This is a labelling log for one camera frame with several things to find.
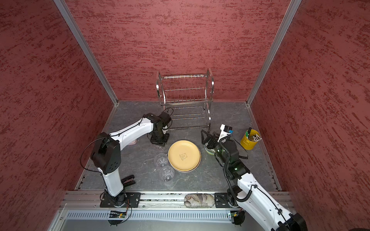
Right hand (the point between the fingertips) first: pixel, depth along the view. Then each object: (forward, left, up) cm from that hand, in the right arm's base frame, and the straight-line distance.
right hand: (204, 134), depth 77 cm
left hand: (0, +24, -13) cm, 28 cm away
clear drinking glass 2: (-14, +22, -20) cm, 33 cm away
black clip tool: (-17, +44, -19) cm, 51 cm away
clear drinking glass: (-7, +26, -16) cm, 31 cm away
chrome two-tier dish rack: (+47, +7, -15) cm, 50 cm away
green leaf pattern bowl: (-2, -5, -18) cm, 18 cm away
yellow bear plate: (-4, +12, -18) cm, 22 cm away
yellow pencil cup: (+3, -29, -11) cm, 32 cm away
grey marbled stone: (-29, +4, -17) cm, 34 cm away
